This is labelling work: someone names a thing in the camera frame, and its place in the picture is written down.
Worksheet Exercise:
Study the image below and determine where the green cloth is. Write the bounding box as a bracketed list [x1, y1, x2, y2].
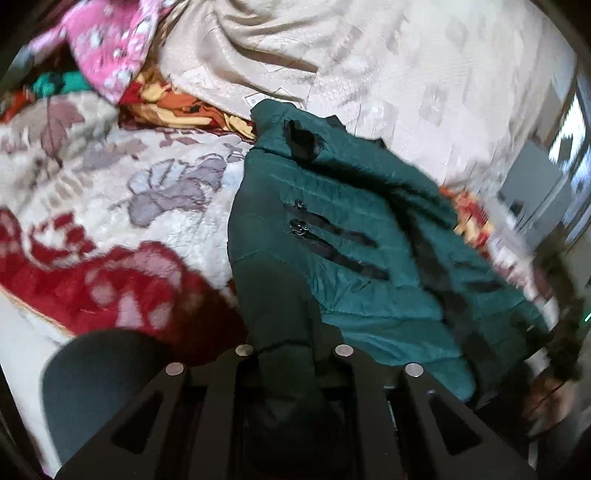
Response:
[30, 70, 95, 100]

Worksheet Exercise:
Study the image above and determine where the window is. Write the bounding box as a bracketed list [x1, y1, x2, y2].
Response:
[547, 85, 591, 195]

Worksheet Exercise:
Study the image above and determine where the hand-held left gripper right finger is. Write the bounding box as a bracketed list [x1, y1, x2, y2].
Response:
[318, 344, 539, 480]

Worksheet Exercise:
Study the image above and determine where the beige patterned bedspread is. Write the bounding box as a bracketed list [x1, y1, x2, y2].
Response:
[154, 0, 580, 188]

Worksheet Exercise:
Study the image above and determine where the orange yellow patterned cloth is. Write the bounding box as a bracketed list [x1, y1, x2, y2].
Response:
[117, 69, 258, 141]

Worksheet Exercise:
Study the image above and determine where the grey refrigerator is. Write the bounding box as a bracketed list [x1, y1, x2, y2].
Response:
[498, 140, 575, 252]

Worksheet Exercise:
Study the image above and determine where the floral white red blanket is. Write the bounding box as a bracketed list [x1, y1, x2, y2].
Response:
[0, 90, 262, 365]

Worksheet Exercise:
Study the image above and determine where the pink printed fleece garment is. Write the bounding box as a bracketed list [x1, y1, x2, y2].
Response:
[25, 0, 178, 106]

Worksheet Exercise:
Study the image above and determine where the dark grey cloth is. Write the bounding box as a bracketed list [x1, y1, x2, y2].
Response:
[41, 330, 174, 468]

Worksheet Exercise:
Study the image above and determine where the red yellow patterned cloth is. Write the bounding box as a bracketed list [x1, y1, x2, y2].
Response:
[438, 185, 513, 264]

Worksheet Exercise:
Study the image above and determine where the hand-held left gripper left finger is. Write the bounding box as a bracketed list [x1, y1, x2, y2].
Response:
[55, 344, 260, 480]

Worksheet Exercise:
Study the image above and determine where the green puffer jacket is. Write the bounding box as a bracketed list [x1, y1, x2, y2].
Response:
[226, 99, 557, 480]

